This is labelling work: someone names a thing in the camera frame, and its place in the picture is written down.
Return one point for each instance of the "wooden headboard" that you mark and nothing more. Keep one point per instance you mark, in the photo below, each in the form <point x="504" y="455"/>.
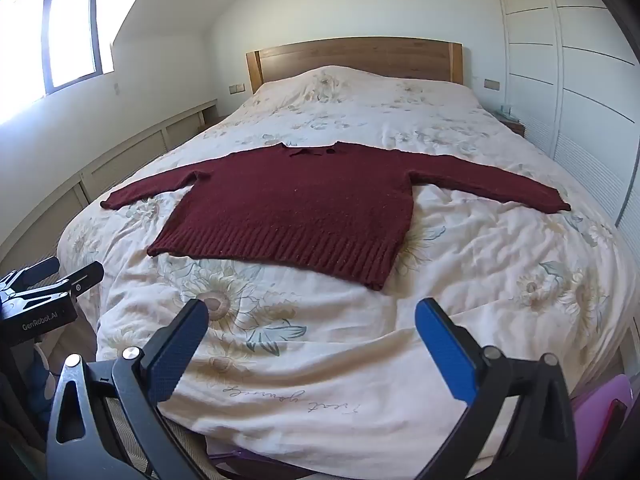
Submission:
<point x="350" y="55"/>

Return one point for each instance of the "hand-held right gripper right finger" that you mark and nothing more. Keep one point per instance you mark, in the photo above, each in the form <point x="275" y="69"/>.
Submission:
<point x="445" y="350"/>

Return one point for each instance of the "small glass item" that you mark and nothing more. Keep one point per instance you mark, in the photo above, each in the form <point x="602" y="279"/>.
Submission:
<point x="503" y="109"/>

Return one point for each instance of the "dark red knitted sweater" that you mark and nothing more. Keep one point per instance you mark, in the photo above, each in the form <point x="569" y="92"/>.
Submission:
<point x="300" y="210"/>

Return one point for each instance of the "floral white duvet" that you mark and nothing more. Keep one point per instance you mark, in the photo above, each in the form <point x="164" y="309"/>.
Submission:
<point x="450" y="270"/>

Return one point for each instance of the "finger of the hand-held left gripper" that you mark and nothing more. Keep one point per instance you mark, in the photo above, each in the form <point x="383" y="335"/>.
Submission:
<point x="85" y="277"/>
<point x="30" y="275"/>

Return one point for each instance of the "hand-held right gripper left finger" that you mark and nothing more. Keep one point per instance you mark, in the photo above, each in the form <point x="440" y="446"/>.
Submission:
<point x="180" y="345"/>

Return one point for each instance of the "purple plastic object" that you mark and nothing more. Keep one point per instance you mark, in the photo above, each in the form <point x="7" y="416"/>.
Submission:
<point x="600" y="425"/>

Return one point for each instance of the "blue cloth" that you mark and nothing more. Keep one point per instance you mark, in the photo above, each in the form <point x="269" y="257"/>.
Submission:
<point x="40" y="385"/>

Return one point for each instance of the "wall socket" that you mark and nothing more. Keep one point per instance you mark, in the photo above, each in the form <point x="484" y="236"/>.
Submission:
<point x="492" y="84"/>
<point x="236" y="89"/>

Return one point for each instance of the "white wardrobe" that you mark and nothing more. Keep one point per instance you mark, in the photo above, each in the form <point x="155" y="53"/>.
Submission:
<point x="575" y="60"/>

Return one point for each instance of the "wooden nightstand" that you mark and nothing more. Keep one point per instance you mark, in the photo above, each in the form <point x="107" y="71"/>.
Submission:
<point x="512" y="124"/>
<point x="214" y="120"/>

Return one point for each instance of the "window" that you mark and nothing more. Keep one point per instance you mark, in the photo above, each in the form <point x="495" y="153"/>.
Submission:
<point x="70" y="35"/>

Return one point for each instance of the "low beige slatted cabinet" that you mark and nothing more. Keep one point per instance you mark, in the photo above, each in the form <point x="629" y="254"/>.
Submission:
<point x="115" y="160"/>

